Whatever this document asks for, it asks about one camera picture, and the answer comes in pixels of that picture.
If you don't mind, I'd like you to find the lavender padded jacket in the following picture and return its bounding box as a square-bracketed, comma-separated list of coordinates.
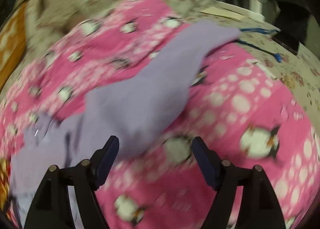
[10, 20, 240, 225]

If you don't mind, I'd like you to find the pink penguin quilt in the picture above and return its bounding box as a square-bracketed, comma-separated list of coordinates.
[1, 0, 319, 228]

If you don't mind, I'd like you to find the orange checkered cushion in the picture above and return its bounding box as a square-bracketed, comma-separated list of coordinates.
[0, 2, 27, 89]

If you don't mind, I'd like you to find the beige garment on bed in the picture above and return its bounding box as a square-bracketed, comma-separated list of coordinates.
[29, 0, 113, 33]

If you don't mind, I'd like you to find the floral beige bedsheet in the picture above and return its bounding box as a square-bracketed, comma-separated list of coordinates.
[5, 0, 319, 127]

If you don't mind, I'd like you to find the blue cord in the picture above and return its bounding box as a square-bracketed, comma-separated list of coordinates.
[236, 27, 283, 63]

